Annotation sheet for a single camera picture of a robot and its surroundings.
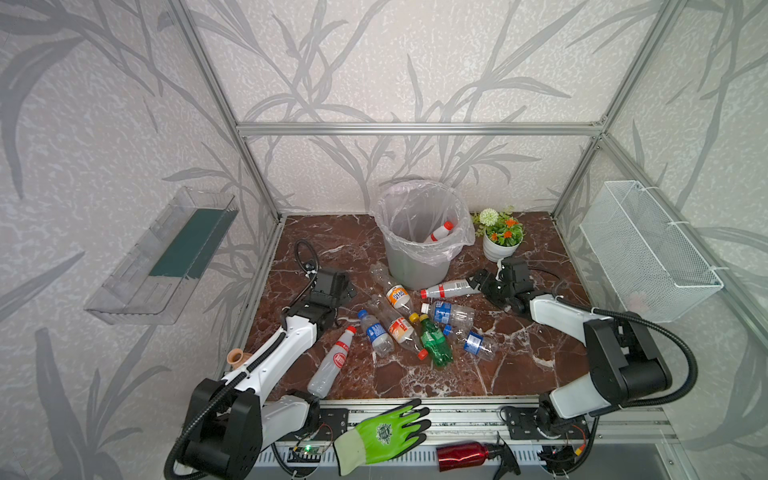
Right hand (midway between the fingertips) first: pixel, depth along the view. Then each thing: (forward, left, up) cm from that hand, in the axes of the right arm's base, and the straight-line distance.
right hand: (474, 274), depth 94 cm
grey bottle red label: (-28, +42, -2) cm, 50 cm away
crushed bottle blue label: (-22, +2, -2) cm, 22 cm away
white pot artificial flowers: (+11, -10, +7) cm, 16 cm away
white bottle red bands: (-4, +4, -1) cm, 6 cm away
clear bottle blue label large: (-12, +5, -6) cm, 15 cm away
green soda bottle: (-20, +14, -4) cm, 25 cm away
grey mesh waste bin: (-1, +19, 0) cm, 19 cm away
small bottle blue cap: (-19, +30, -2) cm, 36 cm away
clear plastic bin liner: (+18, +15, +6) cm, 24 cm away
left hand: (-5, +41, +6) cm, 42 cm away
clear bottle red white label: (-17, +24, -1) cm, 30 cm away
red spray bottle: (-47, +7, -2) cm, 47 cm away
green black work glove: (-43, +27, -4) cm, 51 cm away
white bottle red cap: (+11, +10, +8) cm, 17 cm away
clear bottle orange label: (-7, +25, -1) cm, 26 cm away
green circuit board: (-46, +47, -8) cm, 66 cm away
